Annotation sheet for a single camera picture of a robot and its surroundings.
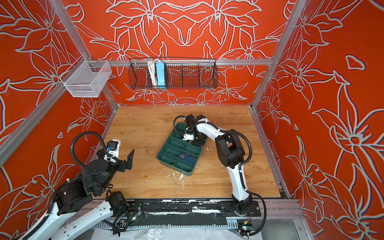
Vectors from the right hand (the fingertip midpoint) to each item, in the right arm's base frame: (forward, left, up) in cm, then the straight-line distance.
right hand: (198, 141), depth 96 cm
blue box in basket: (+27, +23, +30) cm, 46 cm away
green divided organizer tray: (-11, +12, +4) cm, 17 cm away
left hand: (-18, +35, +25) cm, 47 cm away
